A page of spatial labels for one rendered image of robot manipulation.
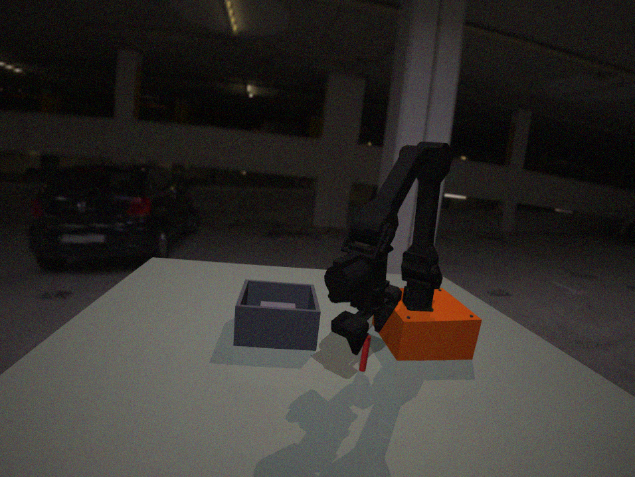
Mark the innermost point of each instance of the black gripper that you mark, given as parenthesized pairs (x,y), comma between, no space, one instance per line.
(379,299)

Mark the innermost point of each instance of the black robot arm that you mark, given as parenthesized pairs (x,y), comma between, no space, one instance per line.
(377,221)

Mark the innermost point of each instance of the red peg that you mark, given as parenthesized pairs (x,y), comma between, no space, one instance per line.
(364,354)

